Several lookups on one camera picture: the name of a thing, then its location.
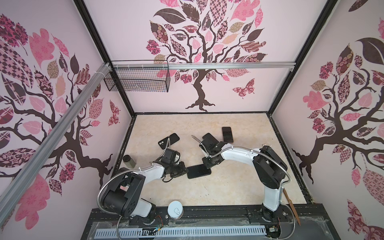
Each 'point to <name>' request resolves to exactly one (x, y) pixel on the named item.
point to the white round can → (175, 209)
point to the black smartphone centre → (209, 140)
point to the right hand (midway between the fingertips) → (207, 164)
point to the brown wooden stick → (291, 206)
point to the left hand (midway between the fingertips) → (188, 173)
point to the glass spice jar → (129, 161)
